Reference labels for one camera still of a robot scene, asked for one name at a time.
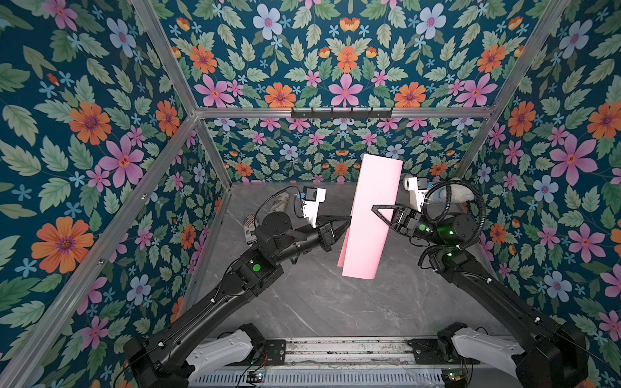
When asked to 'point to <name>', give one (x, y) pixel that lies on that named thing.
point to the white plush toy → (460, 193)
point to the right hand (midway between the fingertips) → (375, 211)
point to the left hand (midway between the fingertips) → (354, 223)
